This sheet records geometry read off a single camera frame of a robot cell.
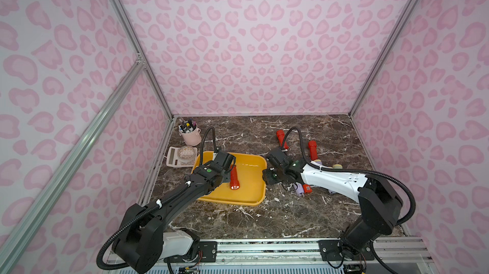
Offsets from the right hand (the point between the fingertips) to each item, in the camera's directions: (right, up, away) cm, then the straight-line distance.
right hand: (268, 176), depth 87 cm
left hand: (-21, +3, 0) cm, 21 cm away
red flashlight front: (+18, -6, 0) cm, 19 cm away
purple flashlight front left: (+14, -6, 0) cm, 15 cm away
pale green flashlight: (+35, +3, +6) cm, 35 cm away
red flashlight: (+9, +19, +24) cm, 32 cm away
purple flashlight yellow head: (+26, +5, +9) cm, 28 cm away
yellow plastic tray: (-7, -6, +4) cm, 10 cm away
